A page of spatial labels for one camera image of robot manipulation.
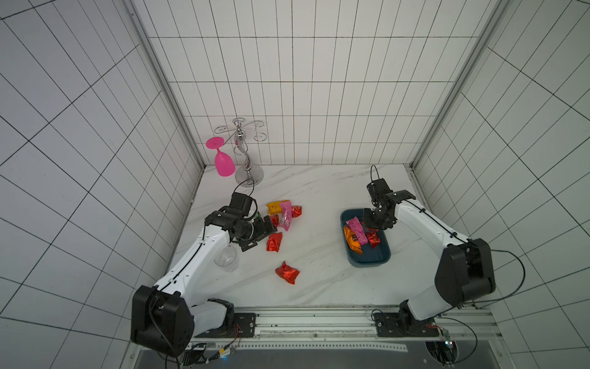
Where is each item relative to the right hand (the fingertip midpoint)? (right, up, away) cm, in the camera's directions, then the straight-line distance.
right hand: (361, 222), depth 88 cm
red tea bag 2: (-35, 0, +8) cm, 36 cm away
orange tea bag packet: (-4, -7, 0) cm, 8 cm away
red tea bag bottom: (-28, -18, -7) cm, 34 cm away
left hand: (-37, -5, -9) cm, 38 cm away
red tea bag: (-26, +3, +11) cm, 28 cm away
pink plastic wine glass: (-57, +24, +8) cm, 63 cm away
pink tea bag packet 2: (-30, -1, +7) cm, 31 cm away
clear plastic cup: (-53, -14, 0) cm, 55 cm away
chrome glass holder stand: (-51, +20, +26) cm, 60 cm away
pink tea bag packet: (0, -6, +2) cm, 6 cm away
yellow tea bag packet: (-36, +4, +12) cm, 38 cm away
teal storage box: (+5, -14, 0) cm, 14 cm away
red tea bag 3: (+5, -6, +2) cm, 8 cm away
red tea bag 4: (-35, -8, +2) cm, 36 cm away
